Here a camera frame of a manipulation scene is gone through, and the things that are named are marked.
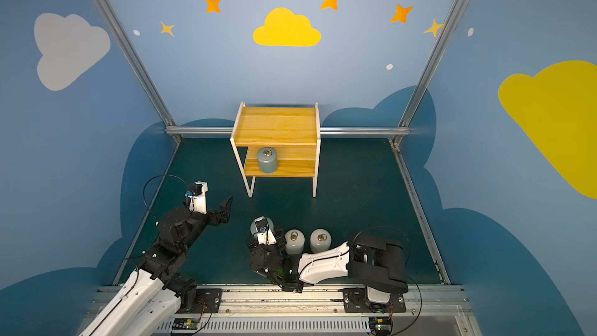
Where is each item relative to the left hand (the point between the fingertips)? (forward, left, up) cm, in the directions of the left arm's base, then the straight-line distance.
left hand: (218, 193), depth 76 cm
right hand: (-7, -15, -11) cm, 20 cm away
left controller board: (-34, +8, -22) cm, 42 cm away
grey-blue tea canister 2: (-9, -12, -6) cm, 16 cm away
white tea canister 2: (-10, -35, -14) cm, 39 cm away
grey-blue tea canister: (+14, -15, +1) cm, 20 cm away
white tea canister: (-11, -26, -14) cm, 31 cm away
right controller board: (-34, -54, -24) cm, 68 cm away
